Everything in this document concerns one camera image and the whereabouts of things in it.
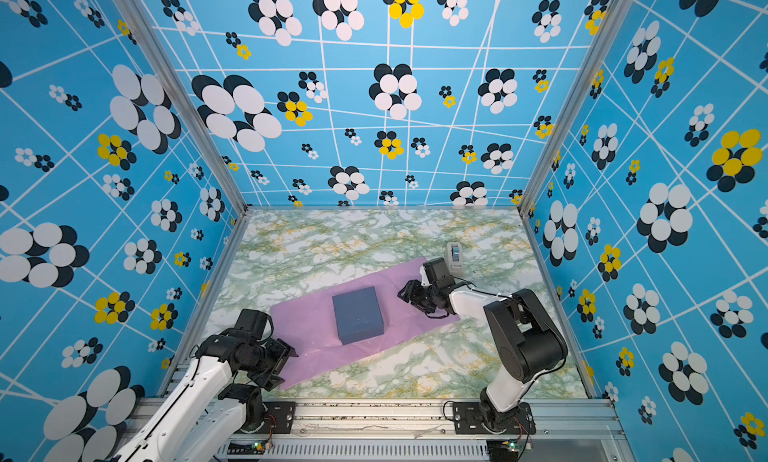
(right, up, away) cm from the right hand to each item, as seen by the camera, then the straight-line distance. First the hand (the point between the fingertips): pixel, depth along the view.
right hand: (405, 297), depth 94 cm
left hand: (-30, -15, -13) cm, 36 cm away
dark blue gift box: (-14, -4, -7) cm, 16 cm away
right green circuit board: (+24, -31, -23) cm, 45 cm away
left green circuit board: (-40, -32, -22) cm, 55 cm away
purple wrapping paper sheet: (-29, -7, -4) cm, 30 cm away
